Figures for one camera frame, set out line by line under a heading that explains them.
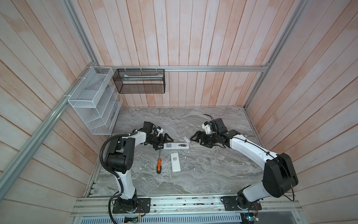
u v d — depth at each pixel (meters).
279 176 0.43
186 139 0.98
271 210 0.74
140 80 1.04
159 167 0.85
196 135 0.77
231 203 0.73
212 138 0.72
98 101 0.73
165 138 0.86
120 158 0.51
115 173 0.53
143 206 0.73
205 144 0.77
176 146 0.94
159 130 0.92
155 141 0.85
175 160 0.89
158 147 0.92
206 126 0.81
